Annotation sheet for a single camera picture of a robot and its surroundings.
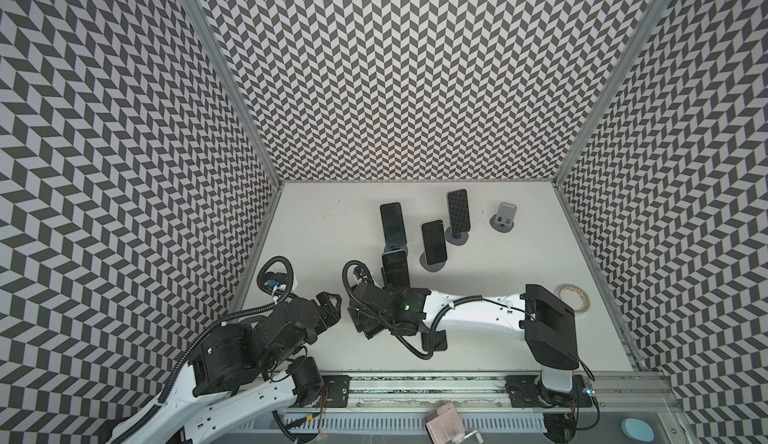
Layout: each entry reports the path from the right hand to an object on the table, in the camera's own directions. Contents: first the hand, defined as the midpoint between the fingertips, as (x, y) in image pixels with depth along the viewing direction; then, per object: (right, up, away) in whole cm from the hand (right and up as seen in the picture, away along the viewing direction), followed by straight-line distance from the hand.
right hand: (366, 312), depth 78 cm
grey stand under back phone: (+29, +17, +26) cm, 42 cm away
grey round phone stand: (+45, +24, +23) cm, 56 cm away
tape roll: (+63, 0, +12) cm, 64 cm away
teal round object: (+64, -23, -11) cm, 68 cm away
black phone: (+7, +22, +14) cm, 27 cm away
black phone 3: (+28, +26, +16) cm, 42 cm away
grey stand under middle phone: (+16, +12, +12) cm, 23 cm away
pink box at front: (+19, -20, -14) cm, 30 cm away
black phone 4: (+8, +10, +6) cm, 14 cm away
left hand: (-7, +5, -13) cm, 16 cm away
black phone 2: (+20, +17, +15) cm, 30 cm away
